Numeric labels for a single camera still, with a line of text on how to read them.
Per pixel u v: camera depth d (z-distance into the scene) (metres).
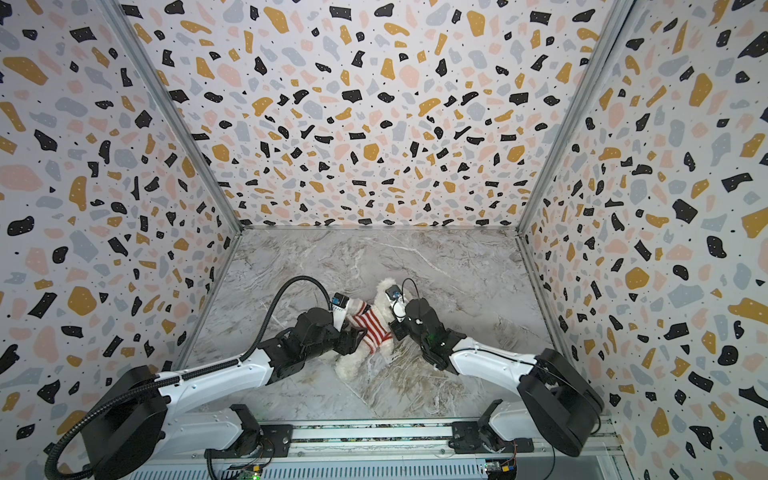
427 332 0.64
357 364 0.83
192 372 0.47
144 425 0.40
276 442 0.73
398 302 0.70
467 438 0.74
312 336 0.63
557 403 0.43
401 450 0.73
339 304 0.73
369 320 0.84
